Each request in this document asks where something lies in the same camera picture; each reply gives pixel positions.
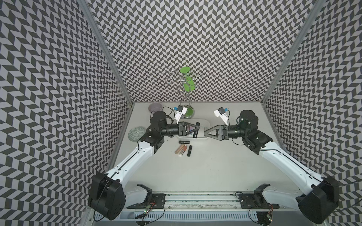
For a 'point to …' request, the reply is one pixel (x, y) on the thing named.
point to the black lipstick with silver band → (189, 151)
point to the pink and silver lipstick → (183, 150)
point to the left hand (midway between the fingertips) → (197, 130)
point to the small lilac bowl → (156, 107)
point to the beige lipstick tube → (179, 149)
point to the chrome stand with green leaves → (186, 83)
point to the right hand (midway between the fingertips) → (206, 137)
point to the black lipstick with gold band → (195, 133)
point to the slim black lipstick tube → (184, 142)
